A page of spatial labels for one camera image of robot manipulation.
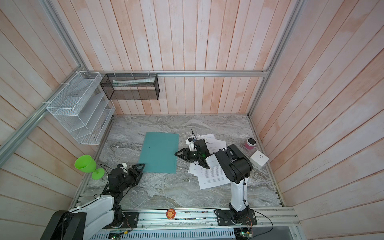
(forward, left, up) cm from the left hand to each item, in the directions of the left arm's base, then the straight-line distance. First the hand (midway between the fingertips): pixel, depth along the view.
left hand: (145, 170), depth 87 cm
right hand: (+9, -19, +1) cm, 21 cm away
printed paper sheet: (-3, -41, -3) cm, 41 cm away
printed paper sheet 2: (+2, -29, -2) cm, 30 cm away
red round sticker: (-22, -17, -4) cm, 28 cm away
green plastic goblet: (0, +31, +7) cm, 32 cm away
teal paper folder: (+13, -6, -2) cm, 14 cm away
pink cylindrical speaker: (+18, -67, +2) cm, 70 cm away
